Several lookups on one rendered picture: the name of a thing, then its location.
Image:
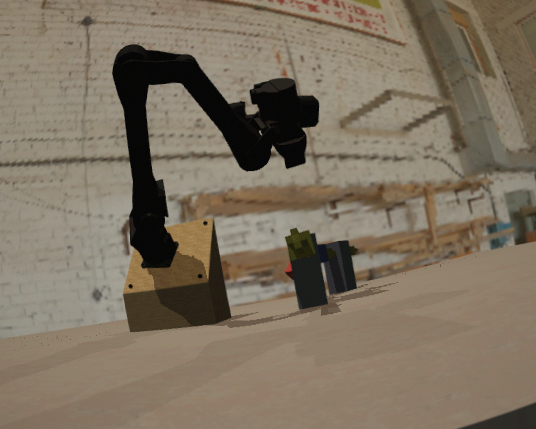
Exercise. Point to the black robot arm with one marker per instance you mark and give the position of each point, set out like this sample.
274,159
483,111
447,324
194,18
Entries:
134,69

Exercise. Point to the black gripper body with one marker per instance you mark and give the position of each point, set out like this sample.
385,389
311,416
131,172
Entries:
309,111

